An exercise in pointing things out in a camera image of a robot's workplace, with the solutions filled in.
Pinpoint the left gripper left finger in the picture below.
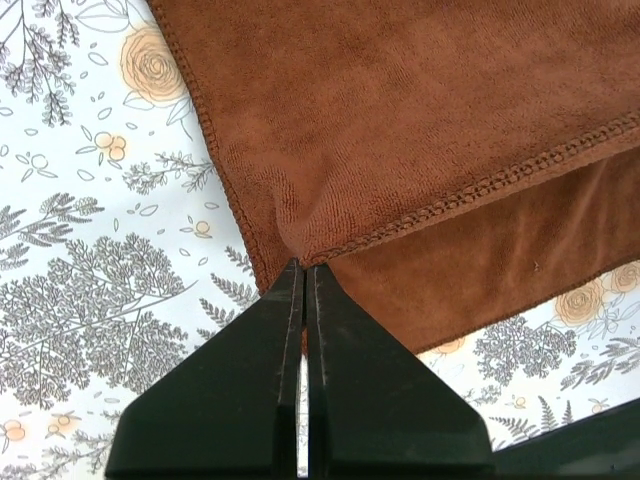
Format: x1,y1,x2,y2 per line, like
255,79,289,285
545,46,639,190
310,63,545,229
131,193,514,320
105,260,305,475

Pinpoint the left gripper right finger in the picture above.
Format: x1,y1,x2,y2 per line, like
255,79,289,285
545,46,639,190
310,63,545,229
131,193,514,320
306,266,495,475

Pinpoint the orange brown towel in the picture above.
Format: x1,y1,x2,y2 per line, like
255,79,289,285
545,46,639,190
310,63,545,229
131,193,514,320
150,1,639,353

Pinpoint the floral table mat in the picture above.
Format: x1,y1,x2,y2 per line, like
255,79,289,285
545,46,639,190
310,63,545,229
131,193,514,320
1,1,639,479

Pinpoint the aluminium frame rail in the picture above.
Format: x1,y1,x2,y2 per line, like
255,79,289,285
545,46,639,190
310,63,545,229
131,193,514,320
493,400,639,476

